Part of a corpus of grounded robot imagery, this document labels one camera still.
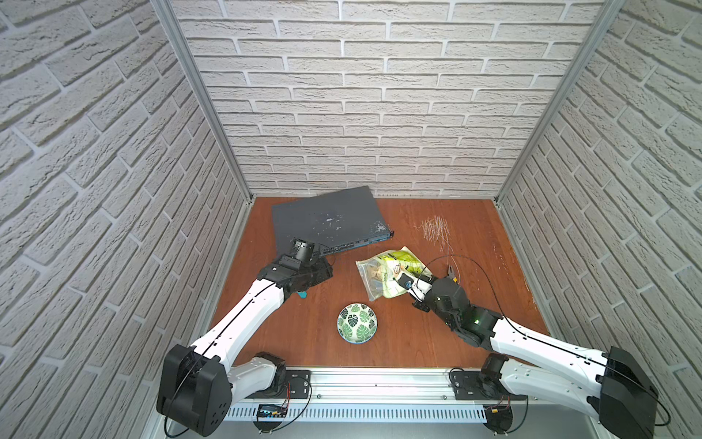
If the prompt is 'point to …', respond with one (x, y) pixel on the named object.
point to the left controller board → (270, 411)
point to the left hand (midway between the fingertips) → (324, 264)
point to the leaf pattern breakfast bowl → (356, 323)
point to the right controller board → (499, 417)
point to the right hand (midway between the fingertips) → (409, 276)
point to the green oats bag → (379, 271)
